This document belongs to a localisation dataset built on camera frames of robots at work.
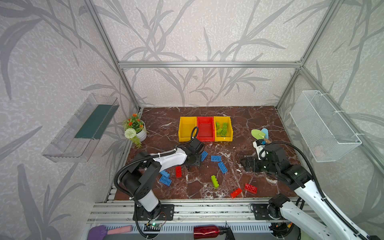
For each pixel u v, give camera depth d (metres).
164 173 0.84
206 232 0.65
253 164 0.65
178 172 0.87
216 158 0.91
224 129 1.05
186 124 1.09
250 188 0.81
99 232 0.67
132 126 0.91
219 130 1.03
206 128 1.08
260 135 1.03
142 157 0.47
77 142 0.63
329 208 0.43
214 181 0.81
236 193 0.78
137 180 0.45
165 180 0.83
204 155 0.93
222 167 0.87
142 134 0.96
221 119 1.09
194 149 0.72
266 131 1.05
